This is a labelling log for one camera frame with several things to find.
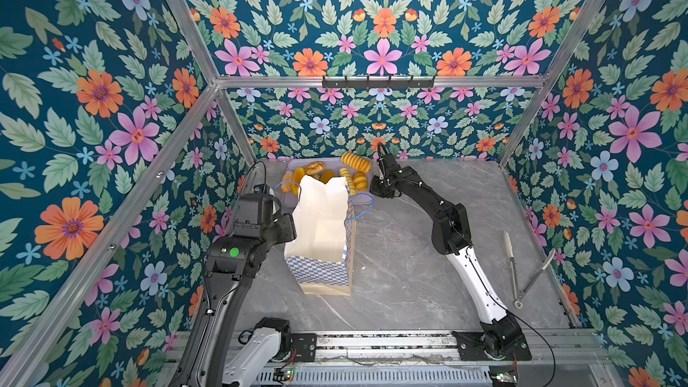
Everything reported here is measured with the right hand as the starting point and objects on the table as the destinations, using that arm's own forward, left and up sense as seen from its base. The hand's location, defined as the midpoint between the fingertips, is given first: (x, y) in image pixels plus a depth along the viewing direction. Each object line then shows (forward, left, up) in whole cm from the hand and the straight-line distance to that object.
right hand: (372, 188), depth 109 cm
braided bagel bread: (+8, +24, +4) cm, 26 cm away
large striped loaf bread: (+12, +6, +3) cm, 14 cm away
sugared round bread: (+1, +34, +4) cm, 35 cm away
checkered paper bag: (-29, +18, -2) cm, 34 cm away
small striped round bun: (+2, +5, +3) cm, 6 cm away
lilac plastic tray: (-4, +4, -1) cm, 6 cm away
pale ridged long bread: (+4, +11, +5) cm, 13 cm away
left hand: (-31, +23, +27) cm, 47 cm away
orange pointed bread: (+4, +19, +4) cm, 19 cm away
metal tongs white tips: (-43, -45, -1) cm, 62 cm away
